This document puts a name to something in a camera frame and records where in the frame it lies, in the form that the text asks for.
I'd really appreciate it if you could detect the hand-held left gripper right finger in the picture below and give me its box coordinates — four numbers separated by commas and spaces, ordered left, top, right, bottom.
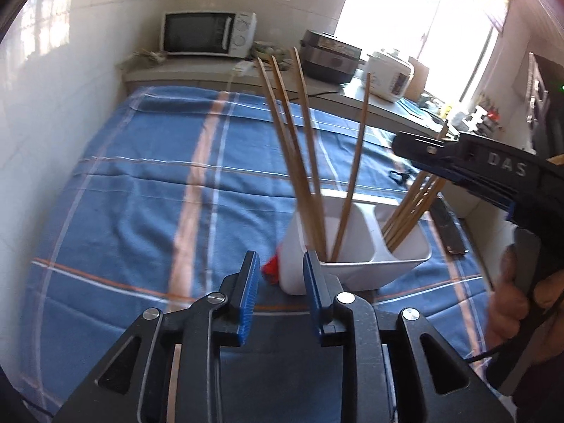
303, 250, 515, 423

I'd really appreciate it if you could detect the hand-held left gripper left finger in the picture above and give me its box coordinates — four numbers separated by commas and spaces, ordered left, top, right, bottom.
52, 250, 260, 423

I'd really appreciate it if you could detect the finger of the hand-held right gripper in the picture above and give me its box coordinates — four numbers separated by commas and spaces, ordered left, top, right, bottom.
391, 131, 462, 165
414, 161, 517, 211

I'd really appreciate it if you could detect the white plastic utensil holder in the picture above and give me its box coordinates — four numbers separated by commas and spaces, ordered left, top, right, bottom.
277, 191, 433, 296

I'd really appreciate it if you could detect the set of wooden chopsticks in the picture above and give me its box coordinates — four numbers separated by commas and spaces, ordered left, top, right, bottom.
256, 46, 451, 262

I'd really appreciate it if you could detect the person's right forearm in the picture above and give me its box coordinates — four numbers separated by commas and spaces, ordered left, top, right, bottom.
511, 352, 564, 423

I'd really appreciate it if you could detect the person's right hand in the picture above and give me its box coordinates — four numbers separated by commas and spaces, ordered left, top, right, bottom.
487, 247, 564, 362

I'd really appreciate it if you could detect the small red object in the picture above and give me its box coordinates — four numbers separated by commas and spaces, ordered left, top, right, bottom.
262, 258, 283, 285

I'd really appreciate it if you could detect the dish rack with containers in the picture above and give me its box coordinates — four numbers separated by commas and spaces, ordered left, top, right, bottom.
458, 97, 501, 135

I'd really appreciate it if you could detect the wooden cutting board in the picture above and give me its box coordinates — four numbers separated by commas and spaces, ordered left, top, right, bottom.
403, 56, 430, 102

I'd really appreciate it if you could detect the white pressure cooker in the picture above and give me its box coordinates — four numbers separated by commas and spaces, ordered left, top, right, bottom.
366, 48, 415, 103

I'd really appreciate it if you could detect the black rice cooker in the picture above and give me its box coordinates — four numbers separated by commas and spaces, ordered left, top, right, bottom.
300, 29, 364, 84

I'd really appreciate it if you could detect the bright window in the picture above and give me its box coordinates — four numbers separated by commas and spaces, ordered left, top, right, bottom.
335, 0, 507, 111

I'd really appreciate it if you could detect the blue plaid tablecloth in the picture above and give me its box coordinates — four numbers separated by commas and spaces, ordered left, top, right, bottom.
20, 86, 496, 423

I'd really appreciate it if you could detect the white microwave oven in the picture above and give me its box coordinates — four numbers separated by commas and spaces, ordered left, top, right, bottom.
159, 11, 257, 59

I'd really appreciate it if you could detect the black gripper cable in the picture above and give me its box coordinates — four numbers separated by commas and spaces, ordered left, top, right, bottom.
467, 344, 503, 364

